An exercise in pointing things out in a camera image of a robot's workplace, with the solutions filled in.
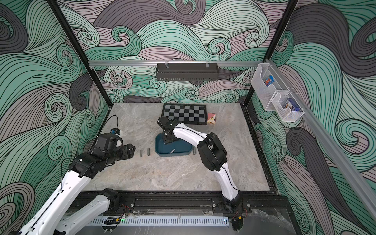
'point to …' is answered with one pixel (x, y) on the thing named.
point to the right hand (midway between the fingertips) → (170, 138)
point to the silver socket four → (173, 150)
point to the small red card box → (211, 118)
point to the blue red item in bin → (268, 81)
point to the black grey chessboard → (189, 114)
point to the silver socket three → (141, 153)
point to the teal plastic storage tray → (181, 148)
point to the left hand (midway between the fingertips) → (128, 147)
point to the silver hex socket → (194, 150)
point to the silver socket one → (148, 152)
